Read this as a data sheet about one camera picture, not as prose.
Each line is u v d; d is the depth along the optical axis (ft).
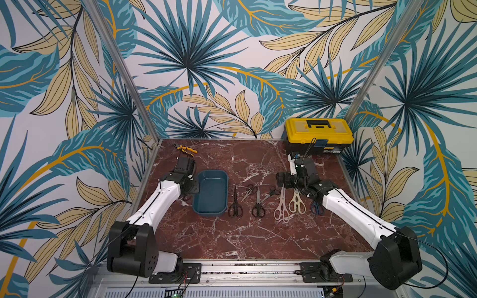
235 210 2.99
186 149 3.74
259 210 3.00
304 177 2.06
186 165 2.21
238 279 2.40
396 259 1.32
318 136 3.36
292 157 2.46
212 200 3.22
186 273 2.36
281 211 2.95
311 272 2.40
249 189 3.20
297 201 3.04
